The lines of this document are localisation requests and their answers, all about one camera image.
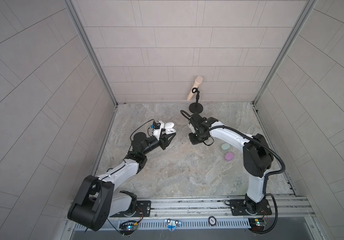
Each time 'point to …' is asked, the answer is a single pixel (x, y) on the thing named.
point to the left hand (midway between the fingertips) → (176, 132)
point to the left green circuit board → (127, 227)
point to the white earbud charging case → (169, 128)
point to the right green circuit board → (257, 224)
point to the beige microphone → (198, 81)
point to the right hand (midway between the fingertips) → (191, 141)
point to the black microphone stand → (196, 107)
